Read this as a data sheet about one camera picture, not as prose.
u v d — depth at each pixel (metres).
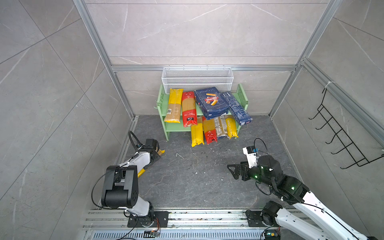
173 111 0.82
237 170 0.61
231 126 0.93
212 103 0.81
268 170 0.50
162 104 0.89
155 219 0.73
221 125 0.93
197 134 0.90
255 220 0.73
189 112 0.80
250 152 0.61
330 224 0.42
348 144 0.63
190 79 1.01
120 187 0.45
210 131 0.90
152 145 0.75
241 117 0.78
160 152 0.97
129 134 0.72
